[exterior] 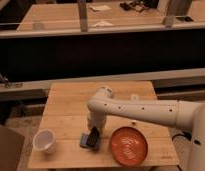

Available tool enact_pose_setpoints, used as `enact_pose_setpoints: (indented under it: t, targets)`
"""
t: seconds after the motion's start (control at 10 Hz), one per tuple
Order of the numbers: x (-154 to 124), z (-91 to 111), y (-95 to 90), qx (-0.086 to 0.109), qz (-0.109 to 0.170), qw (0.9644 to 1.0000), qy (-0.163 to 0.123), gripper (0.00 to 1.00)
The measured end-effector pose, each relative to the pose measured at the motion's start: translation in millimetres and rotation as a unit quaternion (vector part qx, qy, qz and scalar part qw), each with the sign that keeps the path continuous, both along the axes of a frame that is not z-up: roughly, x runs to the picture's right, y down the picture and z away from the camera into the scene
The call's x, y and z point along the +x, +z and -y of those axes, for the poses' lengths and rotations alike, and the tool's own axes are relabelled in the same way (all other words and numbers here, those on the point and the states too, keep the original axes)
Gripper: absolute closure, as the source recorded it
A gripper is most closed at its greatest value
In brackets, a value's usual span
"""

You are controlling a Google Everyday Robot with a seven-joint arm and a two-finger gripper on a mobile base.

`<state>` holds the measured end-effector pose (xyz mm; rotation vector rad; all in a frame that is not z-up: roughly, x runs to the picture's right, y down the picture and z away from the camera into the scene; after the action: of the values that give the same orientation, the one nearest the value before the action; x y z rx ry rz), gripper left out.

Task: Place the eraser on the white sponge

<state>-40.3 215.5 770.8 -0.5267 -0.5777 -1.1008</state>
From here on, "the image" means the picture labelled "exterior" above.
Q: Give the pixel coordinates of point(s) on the black tools pile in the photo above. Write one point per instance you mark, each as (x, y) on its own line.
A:
(138, 6)

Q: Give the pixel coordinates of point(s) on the grey metal bracket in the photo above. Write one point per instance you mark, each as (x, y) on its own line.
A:
(5, 81)

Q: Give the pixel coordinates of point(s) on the crumpled white tissue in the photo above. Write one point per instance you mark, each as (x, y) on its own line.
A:
(103, 24)

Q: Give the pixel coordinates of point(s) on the white paper cup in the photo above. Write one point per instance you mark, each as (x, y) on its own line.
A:
(44, 141)

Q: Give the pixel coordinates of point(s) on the metal post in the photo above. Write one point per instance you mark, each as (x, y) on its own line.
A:
(82, 15)

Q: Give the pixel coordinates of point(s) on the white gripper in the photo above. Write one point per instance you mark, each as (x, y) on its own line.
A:
(96, 123)

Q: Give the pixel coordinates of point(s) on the orange plate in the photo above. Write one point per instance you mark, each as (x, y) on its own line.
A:
(128, 146)

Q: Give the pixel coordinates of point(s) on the white paper sheet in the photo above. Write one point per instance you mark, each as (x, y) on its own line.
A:
(100, 8)

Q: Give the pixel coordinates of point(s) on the blue eraser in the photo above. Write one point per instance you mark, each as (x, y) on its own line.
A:
(83, 144)

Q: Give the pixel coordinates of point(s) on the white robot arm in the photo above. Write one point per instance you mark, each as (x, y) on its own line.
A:
(183, 115)

